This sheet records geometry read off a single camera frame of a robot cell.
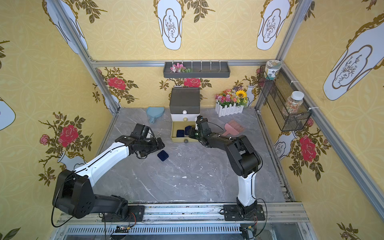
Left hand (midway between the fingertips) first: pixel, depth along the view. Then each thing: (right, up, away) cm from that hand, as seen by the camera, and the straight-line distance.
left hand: (153, 147), depth 87 cm
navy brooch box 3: (+20, +9, +11) cm, 24 cm away
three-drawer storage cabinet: (+17, +24, +11) cm, 31 cm away
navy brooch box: (+3, -7, +8) cm, 11 cm away
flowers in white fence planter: (+49, +28, +20) cm, 60 cm away
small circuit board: (-11, -38, -14) cm, 42 cm away
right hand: (+23, +10, +12) cm, 28 cm away
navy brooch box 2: (+14, +7, +16) cm, 22 cm away
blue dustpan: (-9, +22, +33) cm, 41 cm away
